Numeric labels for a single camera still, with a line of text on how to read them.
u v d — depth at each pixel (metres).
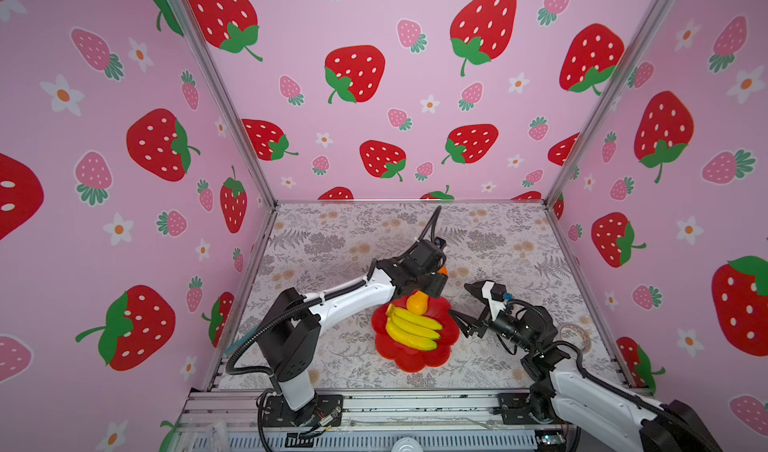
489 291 0.65
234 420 0.73
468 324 0.68
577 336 0.86
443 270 0.76
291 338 0.44
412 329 0.84
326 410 0.73
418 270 0.64
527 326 0.61
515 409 0.73
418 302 0.86
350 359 0.83
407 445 0.65
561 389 0.59
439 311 0.88
